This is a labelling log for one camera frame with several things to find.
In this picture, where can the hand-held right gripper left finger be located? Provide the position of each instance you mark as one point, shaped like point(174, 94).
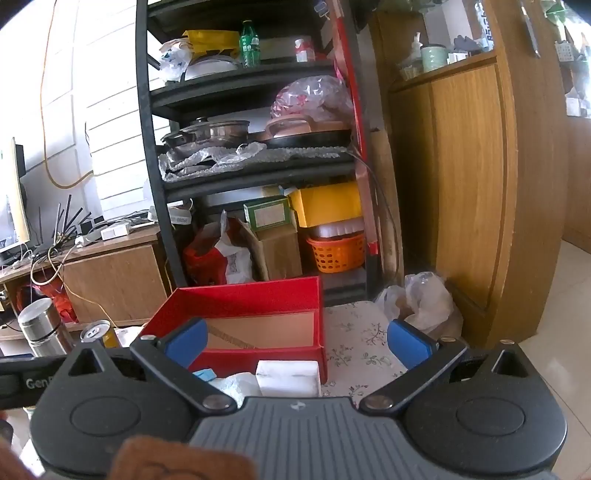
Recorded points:
point(187, 344)

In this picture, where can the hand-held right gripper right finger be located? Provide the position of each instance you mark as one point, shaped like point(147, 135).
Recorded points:
point(408, 344)

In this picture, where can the blue face mask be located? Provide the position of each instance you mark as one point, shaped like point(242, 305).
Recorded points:
point(205, 373)

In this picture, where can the light blue towel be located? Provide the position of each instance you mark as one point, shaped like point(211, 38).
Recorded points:
point(240, 385)

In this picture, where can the white foam block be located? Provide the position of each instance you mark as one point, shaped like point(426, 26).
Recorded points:
point(288, 376)

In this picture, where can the floral tablecloth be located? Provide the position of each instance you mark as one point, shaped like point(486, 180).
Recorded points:
point(355, 341)

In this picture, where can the steel thermos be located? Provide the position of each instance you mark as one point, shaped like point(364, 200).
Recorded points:
point(41, 327)

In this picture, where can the blue and yellow can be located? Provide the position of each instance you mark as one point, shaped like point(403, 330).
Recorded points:
point(108, 337)

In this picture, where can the red and white plastic bag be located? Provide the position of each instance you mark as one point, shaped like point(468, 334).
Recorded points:
point(203, 263)

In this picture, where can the wooden TV stand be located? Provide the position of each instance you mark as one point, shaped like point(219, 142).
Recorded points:
point(115, 281)

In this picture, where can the orange basket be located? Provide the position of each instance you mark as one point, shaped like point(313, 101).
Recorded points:
point(337, 258)

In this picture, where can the cardboard box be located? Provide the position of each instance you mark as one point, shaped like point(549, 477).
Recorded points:
point(277, 256)

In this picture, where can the white modem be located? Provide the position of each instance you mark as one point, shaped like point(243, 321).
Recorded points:
point(175, 216)

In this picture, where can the white plastic container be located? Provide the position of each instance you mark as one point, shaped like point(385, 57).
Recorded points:
point(339, 229)

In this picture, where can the white adapter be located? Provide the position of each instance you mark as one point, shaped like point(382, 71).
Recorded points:
point(115, 230)

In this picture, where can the green box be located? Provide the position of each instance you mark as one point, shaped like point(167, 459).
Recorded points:
point(268, 214)

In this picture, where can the yellow box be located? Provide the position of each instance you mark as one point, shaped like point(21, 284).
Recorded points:
point(328, 203)

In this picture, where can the black router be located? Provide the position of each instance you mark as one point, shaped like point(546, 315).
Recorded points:
point(69, 217)

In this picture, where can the monitor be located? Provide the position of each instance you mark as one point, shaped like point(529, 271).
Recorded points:
point(11, 207)

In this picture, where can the bubble wrap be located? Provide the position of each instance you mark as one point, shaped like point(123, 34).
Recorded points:
point(194, 159)

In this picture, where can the wooden cabinet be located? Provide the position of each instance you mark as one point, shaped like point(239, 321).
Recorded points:
point(461, 161)

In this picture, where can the black shelf rack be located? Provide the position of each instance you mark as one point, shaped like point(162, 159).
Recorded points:
point(152, 138)

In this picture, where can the steel pot with lid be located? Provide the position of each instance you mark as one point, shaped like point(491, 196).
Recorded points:
point(212, 131)

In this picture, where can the black pan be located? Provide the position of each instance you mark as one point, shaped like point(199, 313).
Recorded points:
point(314, 140)

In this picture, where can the pink pan lid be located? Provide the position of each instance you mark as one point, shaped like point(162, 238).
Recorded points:
point(304, 124)

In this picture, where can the clear bag with red print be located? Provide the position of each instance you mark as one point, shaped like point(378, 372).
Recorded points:
point(309, 97)

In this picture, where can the white plates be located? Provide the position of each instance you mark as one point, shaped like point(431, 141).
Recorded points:
point(207, 69)

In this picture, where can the red panel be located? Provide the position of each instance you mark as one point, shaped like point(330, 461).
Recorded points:
point(351, 69)

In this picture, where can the crumpled white plastic bag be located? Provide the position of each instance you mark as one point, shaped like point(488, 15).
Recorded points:
point(173, 57)

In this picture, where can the green ceramic jar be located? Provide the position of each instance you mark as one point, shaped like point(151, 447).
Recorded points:
point(434, 57)

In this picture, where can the yellow bag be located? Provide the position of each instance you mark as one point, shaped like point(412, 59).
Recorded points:
point(212, 41)

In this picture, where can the green bottle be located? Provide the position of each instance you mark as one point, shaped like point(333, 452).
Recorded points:
point(249, 46)

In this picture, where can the red and white small box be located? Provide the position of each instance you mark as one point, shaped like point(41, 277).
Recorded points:
point(304, 50)

